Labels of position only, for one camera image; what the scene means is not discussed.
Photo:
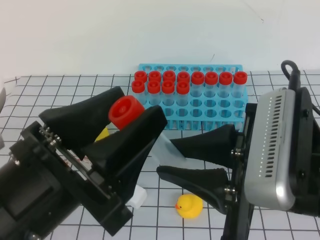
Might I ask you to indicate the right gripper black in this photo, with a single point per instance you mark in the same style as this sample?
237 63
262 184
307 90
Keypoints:
227 147

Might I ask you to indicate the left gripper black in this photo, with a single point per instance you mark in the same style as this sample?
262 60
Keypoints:
38 190

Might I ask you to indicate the red cap clear tube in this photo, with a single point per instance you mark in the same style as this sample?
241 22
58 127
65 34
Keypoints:
127 109

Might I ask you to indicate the blue tube rack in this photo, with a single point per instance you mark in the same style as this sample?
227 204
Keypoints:
200 113

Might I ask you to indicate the yellow foam cube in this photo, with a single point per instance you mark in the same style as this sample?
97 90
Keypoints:
104 133

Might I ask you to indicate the white tape roll left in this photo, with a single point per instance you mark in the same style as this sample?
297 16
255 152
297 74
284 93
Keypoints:
85 162

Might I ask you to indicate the yellow rubber duck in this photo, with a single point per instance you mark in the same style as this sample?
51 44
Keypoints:
189 206

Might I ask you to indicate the white cube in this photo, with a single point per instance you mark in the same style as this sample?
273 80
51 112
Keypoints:
138 198

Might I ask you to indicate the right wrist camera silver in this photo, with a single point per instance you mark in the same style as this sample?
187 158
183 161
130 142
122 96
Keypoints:
283 165

